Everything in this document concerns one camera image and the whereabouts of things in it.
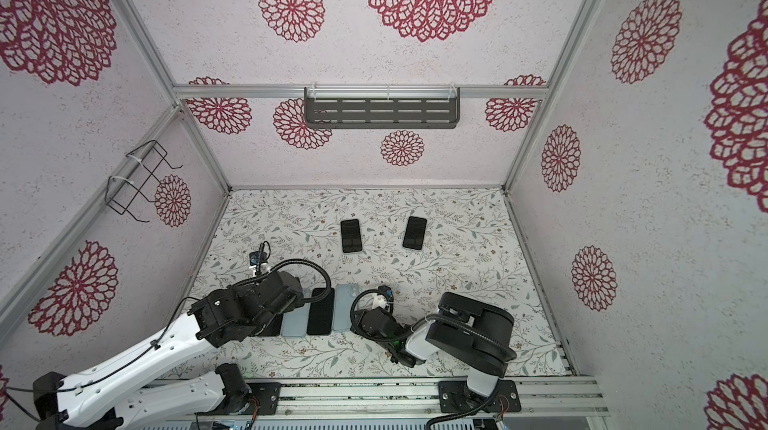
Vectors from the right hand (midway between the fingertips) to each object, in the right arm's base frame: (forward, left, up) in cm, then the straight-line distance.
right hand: (346, 314), depth 86 cm
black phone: (+30, +2, -2) cm, 30 cm away
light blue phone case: (-3, +14, 0) cm, 14 cm away
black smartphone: (+33, -21, -4) cm, 39 cm away
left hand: (-1, +14, +14) cm, 20 cm away
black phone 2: (-2, +7, 0) cm, 7 cm away
